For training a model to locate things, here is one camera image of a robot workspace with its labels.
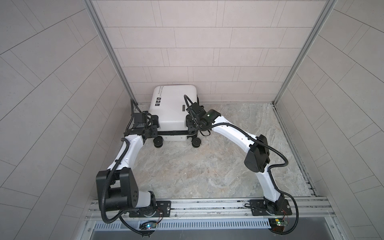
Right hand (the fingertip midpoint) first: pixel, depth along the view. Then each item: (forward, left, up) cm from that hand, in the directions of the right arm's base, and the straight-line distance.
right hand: (189, 126), depth 86 cm
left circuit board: (-44, +19, -10) cm, 49 cm away
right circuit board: (-47, -39, -16) cm, 63 cm away
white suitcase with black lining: (+14, +12, +7) cm, 19 cm away
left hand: (+2, +19, 0) cm, 20 cm away
